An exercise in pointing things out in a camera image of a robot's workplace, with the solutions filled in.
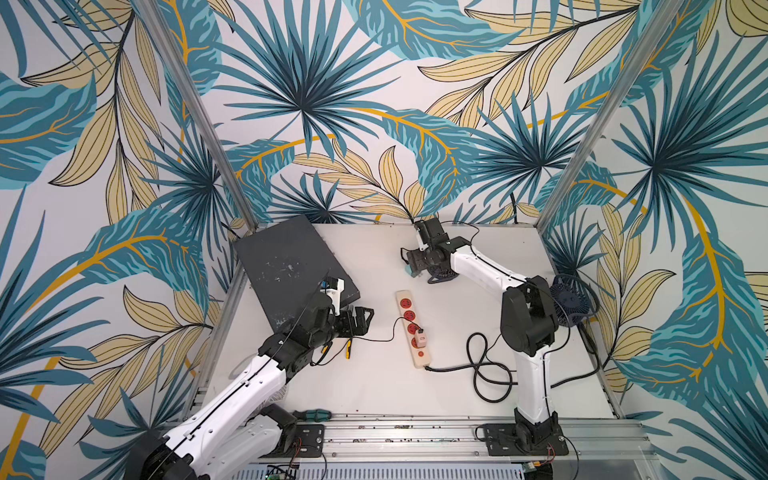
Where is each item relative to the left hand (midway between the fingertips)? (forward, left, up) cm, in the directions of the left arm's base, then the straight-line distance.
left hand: (359, 316), depth 78 cm
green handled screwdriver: (-21, +10, -13) cm, 27 cm away
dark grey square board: (+24, +27, -11) cm, 38 cm away
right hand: (+21, -12, -5) cm, 25 cm away
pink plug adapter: (-2, -17, -9) cm, 19 cm away
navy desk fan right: (+11, -66, -8) cm, 67 cm away
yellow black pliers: (-10, +6, +4) cm, 13 cm away
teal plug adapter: (+24, -15, -13) cm, 31 cm away
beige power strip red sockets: (+7, -15, -13) cm, 21 cm away
